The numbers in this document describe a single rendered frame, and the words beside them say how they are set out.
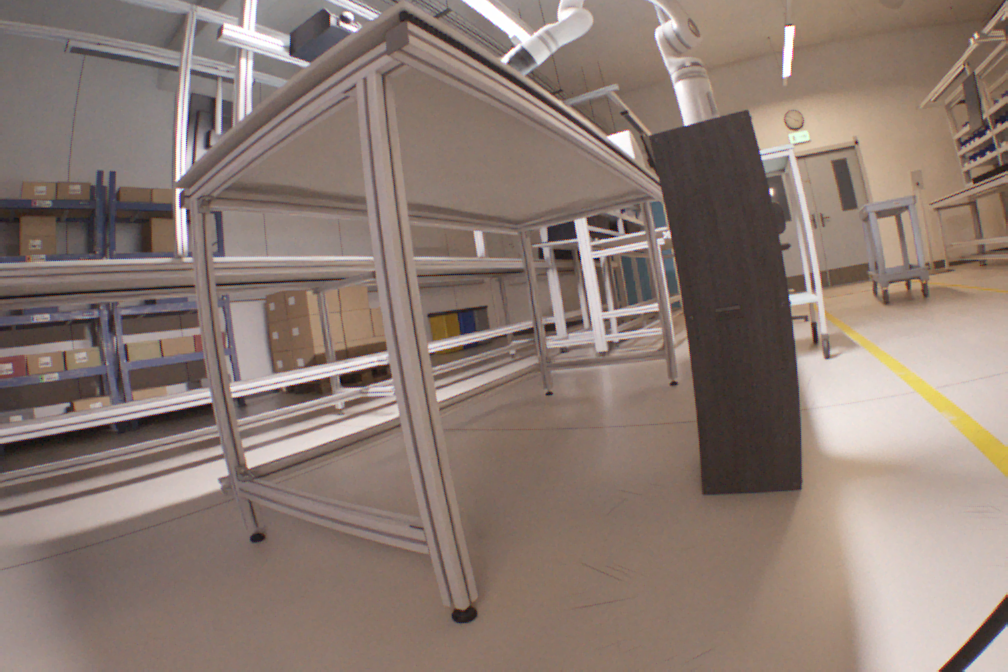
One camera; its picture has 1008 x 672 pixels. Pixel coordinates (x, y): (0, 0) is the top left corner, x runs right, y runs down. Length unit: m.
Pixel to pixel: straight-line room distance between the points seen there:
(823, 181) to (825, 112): 1.09
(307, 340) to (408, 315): 3.91
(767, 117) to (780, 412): 7.04
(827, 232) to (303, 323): 7.09
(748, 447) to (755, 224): 0.49
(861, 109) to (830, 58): 0.95
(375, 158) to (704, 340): 0.76
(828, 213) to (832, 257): 0.67
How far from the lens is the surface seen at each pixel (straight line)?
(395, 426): 1.74
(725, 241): 1.06
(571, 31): 1.31
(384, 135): 0.75
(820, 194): 7.80
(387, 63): 0.78
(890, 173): 8.04
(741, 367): 1.07
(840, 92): 8.20
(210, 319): 1.28
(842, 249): 7.77
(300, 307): 4.62
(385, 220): 0.71
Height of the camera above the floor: 0.51
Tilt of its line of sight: 2 degrees up
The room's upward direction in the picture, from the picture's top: 9 degrees counter-clockwise
